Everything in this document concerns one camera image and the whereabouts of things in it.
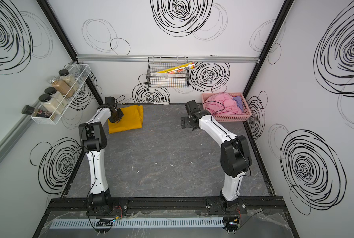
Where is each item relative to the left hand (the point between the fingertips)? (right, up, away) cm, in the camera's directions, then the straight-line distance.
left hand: (119, 115), depth 111 cm
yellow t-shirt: (+11, -3, -5) cm, 13 cm away
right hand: (+53, -4, -19) cm, 56 cm away
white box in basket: (+38, +24, -22) cm, 50 cm away
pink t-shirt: (+77, +9, -3) cm, 77 cm away
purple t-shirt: (+92, +11, +4) cm, 93 cm away
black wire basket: (+42, +21, -24) cm, 53 cm away
